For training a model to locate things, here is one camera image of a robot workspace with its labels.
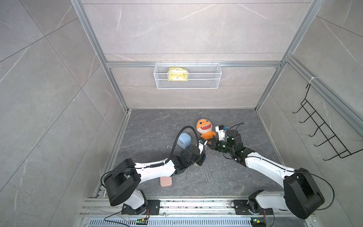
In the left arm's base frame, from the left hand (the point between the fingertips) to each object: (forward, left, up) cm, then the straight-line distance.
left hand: (206, 149), depth 81 cm
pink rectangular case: (-14, +24, -11) cm, 30 cm away
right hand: (+5, 0, +1) cm, 5 cm away
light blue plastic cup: (+10, +13, -5) cm, 17 cm away
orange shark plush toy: (+21, -2, -5) cm, 21 cm away
